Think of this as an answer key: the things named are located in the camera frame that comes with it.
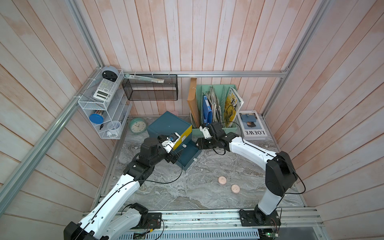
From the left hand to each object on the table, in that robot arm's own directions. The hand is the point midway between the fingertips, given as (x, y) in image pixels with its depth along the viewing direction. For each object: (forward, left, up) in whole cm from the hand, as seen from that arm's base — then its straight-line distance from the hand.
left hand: (175, 144), depth 75 cm
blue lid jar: (+11, +41, +7) cm, 43 cm away
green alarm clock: (+26, +29, -16) cm, 42 cm away
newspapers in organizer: (+39, -25, -3) cm, 46 cm away
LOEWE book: (+28, -54, -19) cm, 64 cm away
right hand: (+8, -12, -11) cm, 18 cm away
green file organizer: (+48, -31, -2) cm, 57 cm away
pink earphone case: (-10, -27, -22) cm, 36 cm away
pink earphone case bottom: (-15, -34, -22) cm, 43 cm away
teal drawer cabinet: (+17, +5, -3) cm, 18 cm away
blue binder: (+26, -19, -3) cm, 33 cm away
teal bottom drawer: (+5, -7, -18) cm, 20 cm away
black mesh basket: (+47, +31, -1) cm, 57 cm away
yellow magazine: (+36, -38, -4) cm, 53 cm away
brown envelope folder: (+25, -9, +8) cm, 27 cm away
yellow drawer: (+11, -7, -4) cm, 14 cm away
